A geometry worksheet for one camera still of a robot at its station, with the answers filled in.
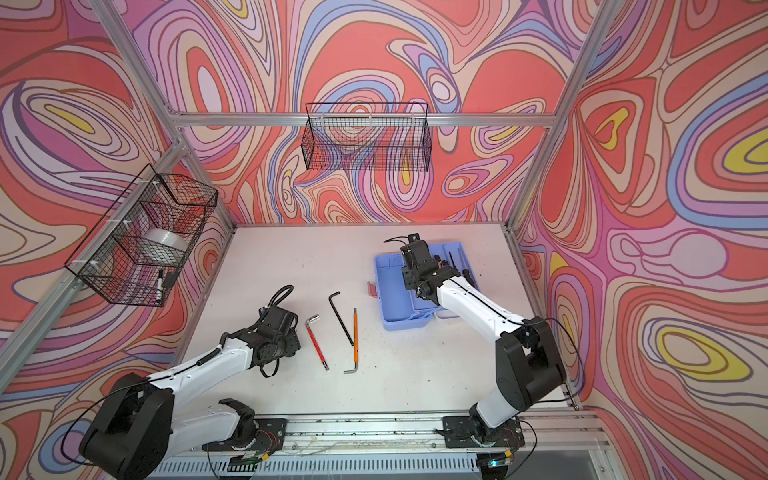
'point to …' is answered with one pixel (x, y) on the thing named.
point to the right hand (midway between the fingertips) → (421, 275)
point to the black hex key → (338, 318)
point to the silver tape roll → (168, 237)
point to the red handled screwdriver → (307, 323)
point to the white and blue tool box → (400, 307)
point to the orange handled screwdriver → (356, 335)
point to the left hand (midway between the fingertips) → (294, 341)
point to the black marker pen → (160, 287)
